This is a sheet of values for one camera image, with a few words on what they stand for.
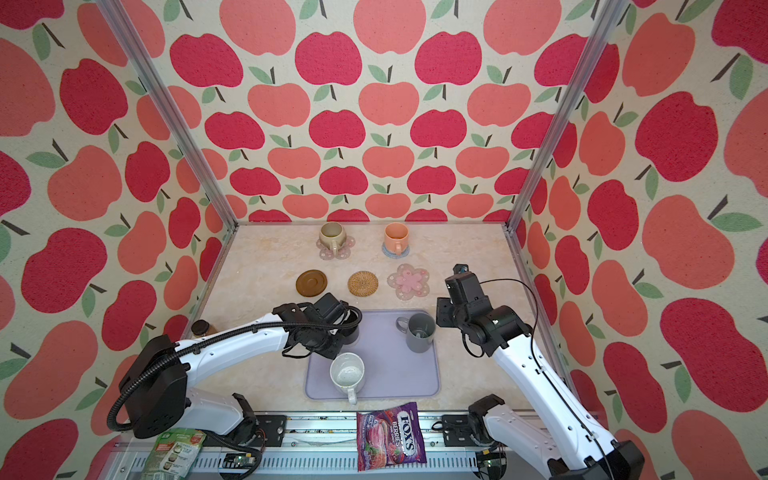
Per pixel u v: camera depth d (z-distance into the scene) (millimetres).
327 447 730
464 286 549
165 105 858
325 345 706
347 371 821
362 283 1039
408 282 1043
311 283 1037
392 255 1099
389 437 712
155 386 420
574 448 384
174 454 693
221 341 489
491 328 494
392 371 847
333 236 1071
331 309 663
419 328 878
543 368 446
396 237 1067
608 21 704
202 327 822
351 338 870
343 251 1112
